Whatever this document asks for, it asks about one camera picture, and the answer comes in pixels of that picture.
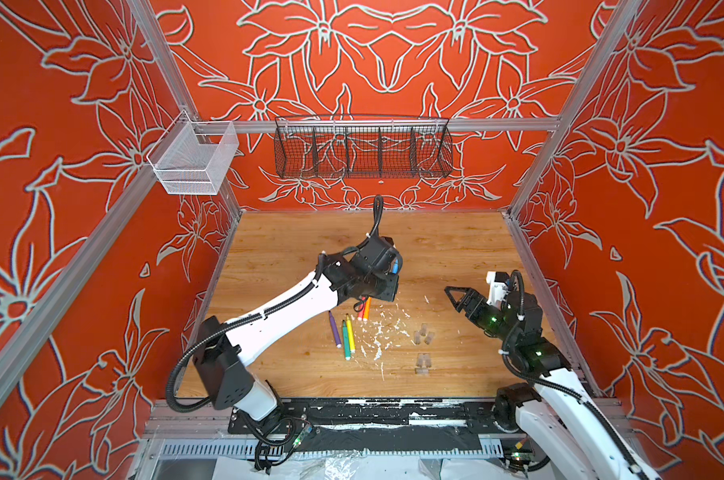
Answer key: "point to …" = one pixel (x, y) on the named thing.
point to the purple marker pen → (334, 329)
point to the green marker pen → (346, 346)
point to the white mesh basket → (194, 157)
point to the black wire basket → (355, 146)
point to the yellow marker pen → (351, 340)
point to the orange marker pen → (367, 311)
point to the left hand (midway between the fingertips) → (393, 282)
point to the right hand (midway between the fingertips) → (448, 294)
